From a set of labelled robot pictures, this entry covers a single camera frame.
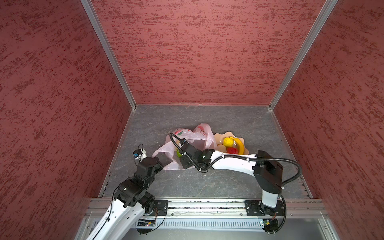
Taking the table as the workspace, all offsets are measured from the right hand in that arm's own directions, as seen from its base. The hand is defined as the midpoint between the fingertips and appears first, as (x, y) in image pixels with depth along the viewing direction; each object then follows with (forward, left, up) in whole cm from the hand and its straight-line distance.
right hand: (183, 162), depth 83 cm
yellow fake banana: (+10, -36, -3) cm, 37 cm away
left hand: (-1, +12, +6) cm, 13 cm away
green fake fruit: (-5, 0, +20) cm, 21 cm away
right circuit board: (-30, -43, -9) cm, 53 cm away
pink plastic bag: (+9, -10, +13) cm, 19 cm away
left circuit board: (-27, +18, -9) cm, 34 cm away
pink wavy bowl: (+18, -23, -4) cm, 29 cm away
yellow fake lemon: (+13, -28, -1) cm, 31 cm away
